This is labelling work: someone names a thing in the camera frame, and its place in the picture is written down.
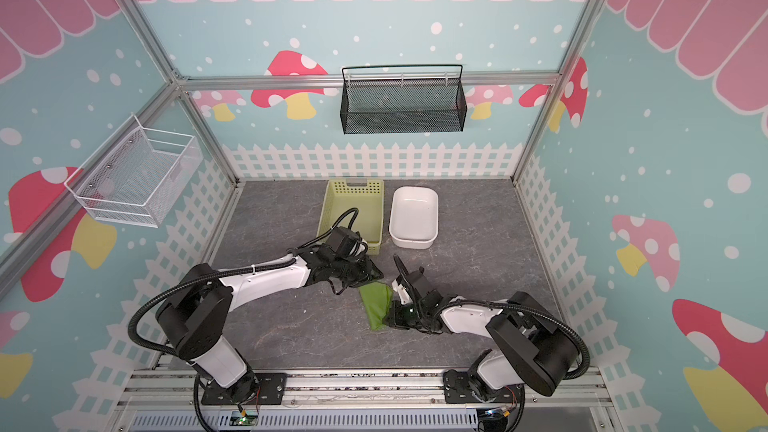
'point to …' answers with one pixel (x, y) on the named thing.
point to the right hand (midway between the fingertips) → (381, 321)
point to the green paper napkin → (378, 301)
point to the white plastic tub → (413, 217)
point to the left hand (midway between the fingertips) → (380, 282)
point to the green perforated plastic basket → (354, 203)
